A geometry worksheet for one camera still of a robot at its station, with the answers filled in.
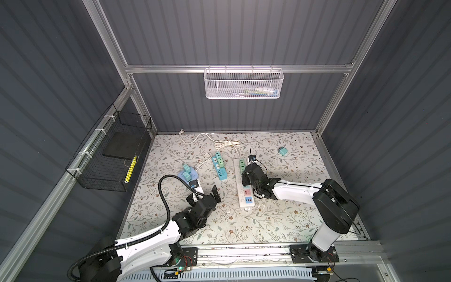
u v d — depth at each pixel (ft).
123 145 2.51
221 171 3.23
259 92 3.00
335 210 1.61
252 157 2.60
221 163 3.17
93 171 2.20
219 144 3.67
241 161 3.17
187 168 3.10
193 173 3.19
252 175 2.27
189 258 2.37
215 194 2.59
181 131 4.04
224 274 2.53
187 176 2.99
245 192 2.92
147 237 1.60
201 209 1.95
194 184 2.28
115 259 1.36
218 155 3.25
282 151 3.56
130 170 2.27
